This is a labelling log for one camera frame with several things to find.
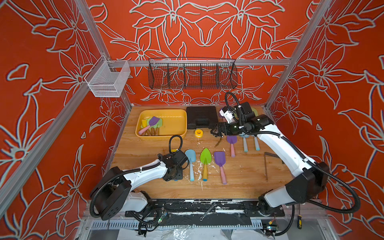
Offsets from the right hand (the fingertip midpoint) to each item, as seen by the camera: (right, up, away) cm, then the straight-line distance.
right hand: (217, 128), depth 76 cm
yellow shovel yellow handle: (-48, +2, +30) cm, 56 cm away
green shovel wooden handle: (+38, +11, +40) cm, 56 cm away
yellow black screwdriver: (+38, -44, -7) cm, 59 cm away
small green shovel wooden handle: (-5, -19, +15) cm, 25 cm away
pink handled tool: (+15, -9, +24) cm, 29 cm away
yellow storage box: (-26, +2, +31) cm, 41 cm away
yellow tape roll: (-8, -5, +24) cm, 26 cm away
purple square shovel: (+4, -20, +14) cm, 25 cm away
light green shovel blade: (-37, +1, +31) cm, 48 cm away
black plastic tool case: (-7, +6, +27) cm, 29 cm away
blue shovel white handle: (-14, -17, +14) cm, 26 cm away
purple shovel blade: (-41, +4, +32) cm, 52 cm away
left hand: (-21, -27, +9) cm, 36 cm away
